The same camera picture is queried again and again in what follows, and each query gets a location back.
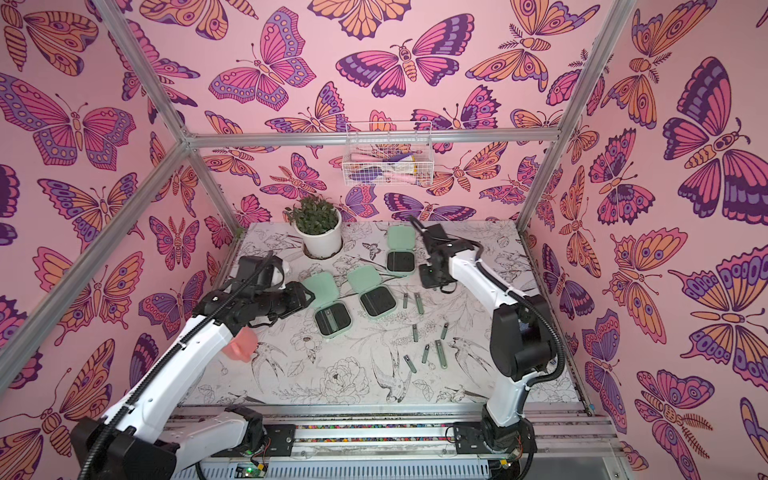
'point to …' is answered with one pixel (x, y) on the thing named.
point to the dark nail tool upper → (405, 300)
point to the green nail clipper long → (441, 355)
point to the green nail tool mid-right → (444, 331)
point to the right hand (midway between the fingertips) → (434, 277)
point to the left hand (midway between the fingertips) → (314, 295)
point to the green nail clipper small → (410, 363)
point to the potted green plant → (319, 224)
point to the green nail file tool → (425, 354)
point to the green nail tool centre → (415, 333)
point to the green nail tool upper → (419, 303)
